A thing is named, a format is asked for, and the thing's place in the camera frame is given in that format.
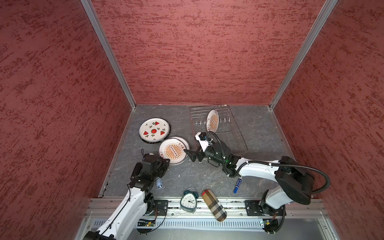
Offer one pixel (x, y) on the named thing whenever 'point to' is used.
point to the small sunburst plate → (173, 149)
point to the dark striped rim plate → (158, 142)
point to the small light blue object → (159, 183)
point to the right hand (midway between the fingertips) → (188, 147)
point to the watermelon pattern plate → (154, 129)
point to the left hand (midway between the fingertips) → (171, 161)
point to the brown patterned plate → (186, 142)
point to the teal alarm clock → (188, 201)
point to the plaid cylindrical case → (219, 212)
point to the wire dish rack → (228, 130)
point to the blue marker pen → (237, 184)
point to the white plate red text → (172, 148)
